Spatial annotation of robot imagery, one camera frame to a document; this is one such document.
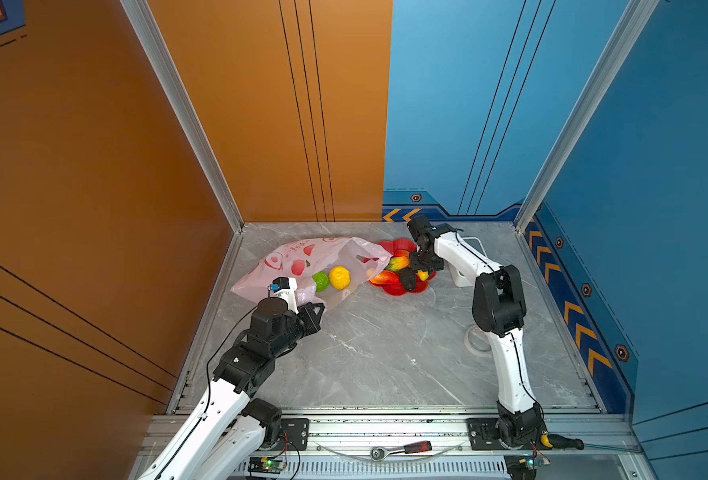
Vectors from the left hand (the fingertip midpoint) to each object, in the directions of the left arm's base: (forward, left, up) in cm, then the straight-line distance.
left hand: (326, 303), depth 74 cm
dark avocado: (+20, -24, -16) cm, 35 cm away
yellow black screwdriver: (-26, -57, -18) cm, 65 cm away
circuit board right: (-31, -48, -22) cm, 61 cm away
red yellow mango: (+19, -17, -16) cm, 30 cm away
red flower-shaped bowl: (+17, -20, -20) cm, 33 cm away
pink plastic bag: (+17, +9, -3) cm, 19 cm away
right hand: (+24, -29, -17) cm, 41 cm away
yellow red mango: (+25, -21, -16) cm, 36 cm away
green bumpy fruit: (+18, +5, -16) cm, 24 cm away
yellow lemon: (+18, -1, -15) cm, 23 cm away
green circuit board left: (-31, +13, -23) cm, 41 cm away
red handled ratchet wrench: (-29, -14, -19) cm, 37 cm away
